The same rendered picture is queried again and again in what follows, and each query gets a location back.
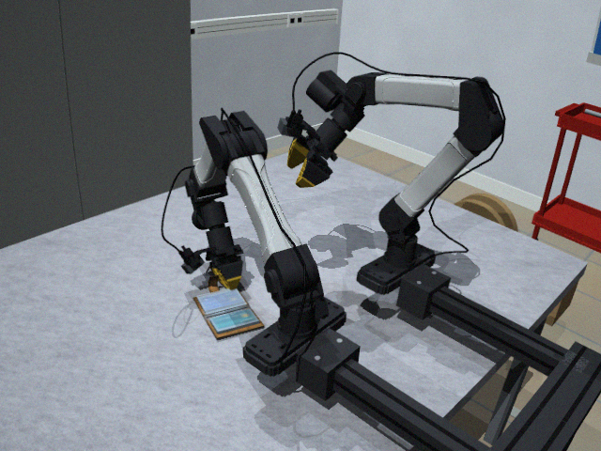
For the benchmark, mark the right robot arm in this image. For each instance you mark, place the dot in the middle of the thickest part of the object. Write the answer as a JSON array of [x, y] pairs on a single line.
[[477, 128]]

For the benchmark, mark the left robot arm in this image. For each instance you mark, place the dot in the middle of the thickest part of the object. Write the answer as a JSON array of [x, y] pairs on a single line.
[[283, 267]]

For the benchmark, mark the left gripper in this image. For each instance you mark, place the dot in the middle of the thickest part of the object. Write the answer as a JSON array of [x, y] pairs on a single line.
[[229, 268]]

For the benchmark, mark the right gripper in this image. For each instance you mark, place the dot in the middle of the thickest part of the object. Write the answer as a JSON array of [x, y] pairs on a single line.
[[315, 169]]

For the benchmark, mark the clear plastic sheet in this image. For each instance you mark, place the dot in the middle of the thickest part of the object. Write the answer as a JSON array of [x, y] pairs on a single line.
[[221, 300]]

